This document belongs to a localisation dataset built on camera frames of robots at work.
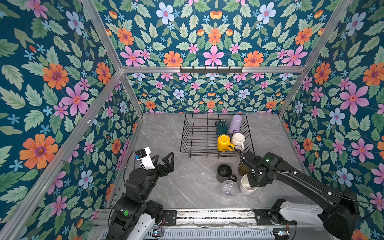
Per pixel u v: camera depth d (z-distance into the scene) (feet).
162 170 1.89
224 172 2.88
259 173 1.74
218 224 2.38
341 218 1.23
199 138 3.43
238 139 3.07
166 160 1.89
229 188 2.72
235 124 3.25
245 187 2.31
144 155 1.84
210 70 3.05
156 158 2.25
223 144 2.96
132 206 1.52
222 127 3.17
